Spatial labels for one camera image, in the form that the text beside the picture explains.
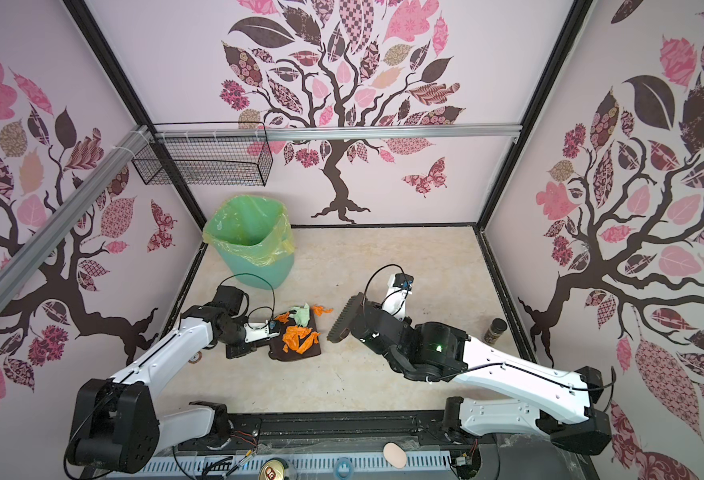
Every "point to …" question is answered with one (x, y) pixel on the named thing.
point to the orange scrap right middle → (291, 337)
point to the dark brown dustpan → (276, 345)
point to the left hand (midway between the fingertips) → (246, 342)
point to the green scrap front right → (301, 315)
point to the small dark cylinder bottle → (498, 325)
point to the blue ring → (337, 474)
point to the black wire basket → (234, 154)
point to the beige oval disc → (395, 455)
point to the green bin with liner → (256, 236)
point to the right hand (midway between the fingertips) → (365, 305)
